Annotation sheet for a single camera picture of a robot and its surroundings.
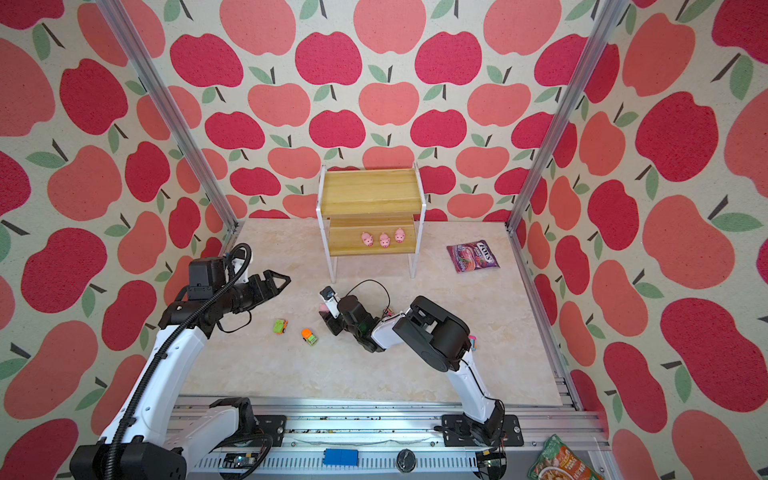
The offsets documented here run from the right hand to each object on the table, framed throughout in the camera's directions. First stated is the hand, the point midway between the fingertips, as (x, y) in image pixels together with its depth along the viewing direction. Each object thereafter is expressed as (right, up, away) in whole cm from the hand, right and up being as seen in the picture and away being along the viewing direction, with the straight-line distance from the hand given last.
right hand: (331, 305), depth 95 cm
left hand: (-9, +8, -18) cm, 22 cm away
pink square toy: (+12, +21, -2) cm, 24 cm away
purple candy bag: (+49, +15, +13) cm, 53 cm away
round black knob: (+22, -27, -33) cm, 48 cm away
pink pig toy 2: (+17, +21, -2) cm, 27 cm away
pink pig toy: (+22, +22, -1) cm, 31 cm away
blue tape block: (+7, -31, -25) cm, 41 cm away
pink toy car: (+19, -3, -1) cm, 19 cm away
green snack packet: (+58, -32, -25) cm, 71 cm away
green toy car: (-15, -6, -4) cm, 17 cm away
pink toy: (0, +1, -10) cm, 10 cm away
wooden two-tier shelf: (+14, +28, -16) cm, 35 cm away
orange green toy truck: (-5, -9, -6) cm, 12 cm away
